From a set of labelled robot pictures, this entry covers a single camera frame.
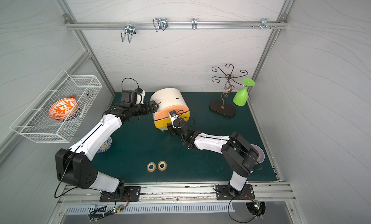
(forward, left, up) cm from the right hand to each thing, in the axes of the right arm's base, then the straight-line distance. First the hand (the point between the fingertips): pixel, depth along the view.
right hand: (171, 121), depth 87 cm
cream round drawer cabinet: (+11, +2, +8) cm, 14 cm away
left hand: (+4, +10, +9) cm, 14 cm away
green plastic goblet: (+15, -43, +8) cm, 46 cm away
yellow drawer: (-2, +5, 0) cm, 5 cm away
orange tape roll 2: (-22, +4, -13) cm, 26 cm away
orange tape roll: (-23, +10, -13) cm, 29 cm away
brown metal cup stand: (+22, -40, -15) cm, 48 cm away
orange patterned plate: (-9, +47, +22) cm, 53 cm away
